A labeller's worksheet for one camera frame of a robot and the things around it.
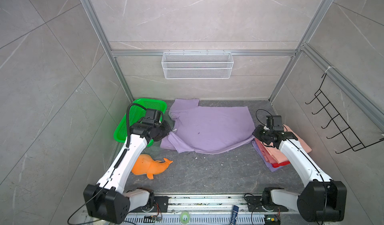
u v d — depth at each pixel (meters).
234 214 0.69
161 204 0.73
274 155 0.82
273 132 0.62
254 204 0.73
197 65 1.01
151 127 0.55
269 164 0.85
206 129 1.07
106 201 0.37
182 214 0.71
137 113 0.58
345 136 0.63
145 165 0.80
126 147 0.46
